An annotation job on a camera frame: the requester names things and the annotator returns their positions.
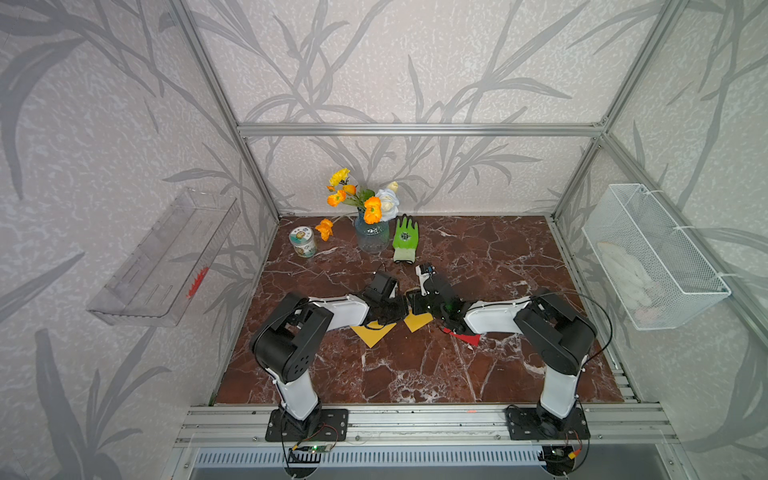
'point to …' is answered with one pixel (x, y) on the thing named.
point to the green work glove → (405, 240)
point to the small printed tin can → (303, 241)
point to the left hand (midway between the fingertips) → (411, 312)
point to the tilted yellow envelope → (372, 337)
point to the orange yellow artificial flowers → (380, 207)
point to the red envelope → (472, 339)
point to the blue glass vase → (373, 239)
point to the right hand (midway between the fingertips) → (408, 292)
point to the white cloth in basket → (631, 277)
